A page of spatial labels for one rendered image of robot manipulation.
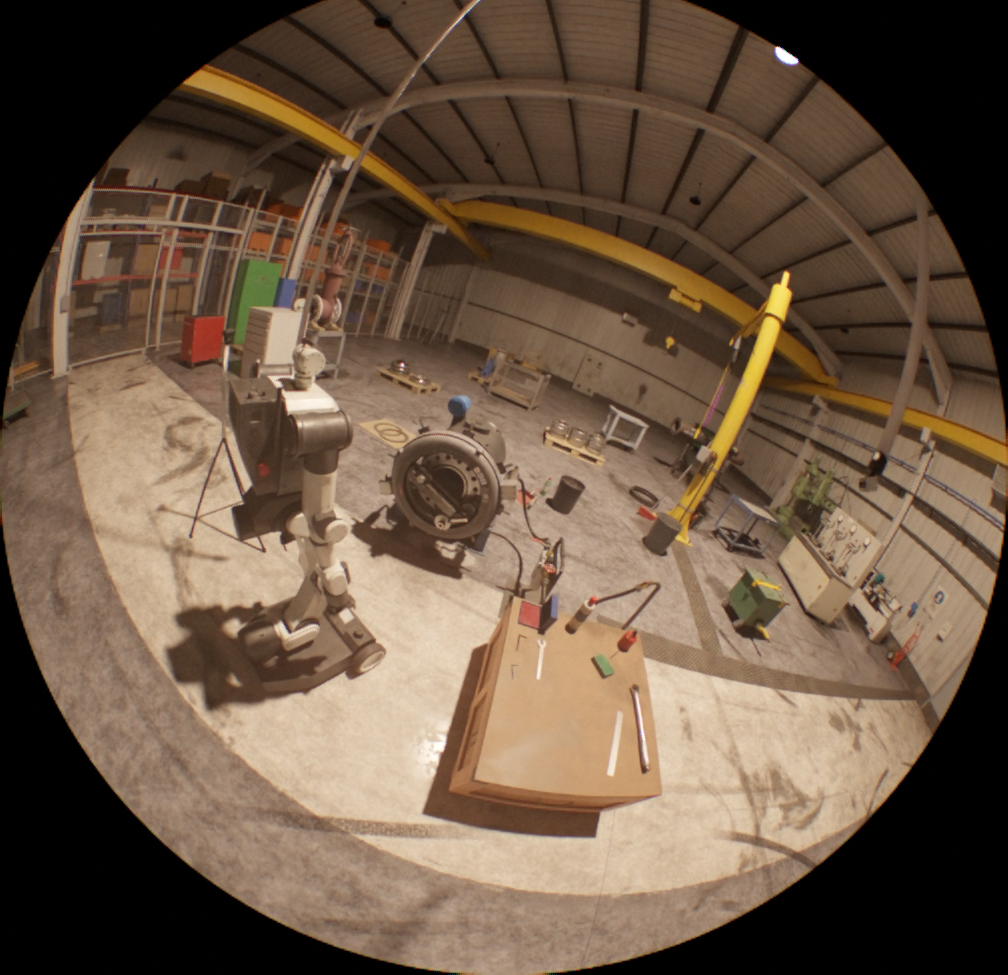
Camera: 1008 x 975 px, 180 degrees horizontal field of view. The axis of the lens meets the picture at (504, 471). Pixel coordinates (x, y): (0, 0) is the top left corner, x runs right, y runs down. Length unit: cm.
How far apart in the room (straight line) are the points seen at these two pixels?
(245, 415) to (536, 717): 139
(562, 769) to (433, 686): 84
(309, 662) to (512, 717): 93
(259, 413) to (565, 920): 223
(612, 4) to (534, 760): 861
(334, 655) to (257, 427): 115
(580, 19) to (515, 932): 966
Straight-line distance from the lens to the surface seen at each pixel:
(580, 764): 142
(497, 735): 131
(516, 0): 788
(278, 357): 531
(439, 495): 205
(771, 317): 510
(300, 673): 164
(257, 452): 89
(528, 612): 169
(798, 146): 898
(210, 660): 196
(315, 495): 83
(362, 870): 168
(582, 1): 764
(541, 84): 884
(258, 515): 105
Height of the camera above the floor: 166
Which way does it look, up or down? 23 degrees down
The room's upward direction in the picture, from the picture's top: 22 degrees clockwise
